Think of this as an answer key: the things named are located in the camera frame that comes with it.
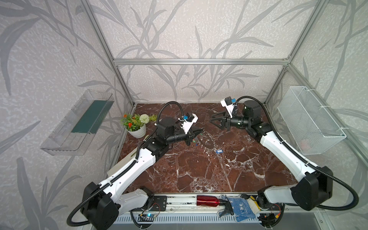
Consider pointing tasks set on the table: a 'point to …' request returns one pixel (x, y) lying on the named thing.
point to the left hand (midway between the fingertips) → (203, 127)
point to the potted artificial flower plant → (136, 124)
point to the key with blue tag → (219, 151)
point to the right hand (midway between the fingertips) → (212, 114)
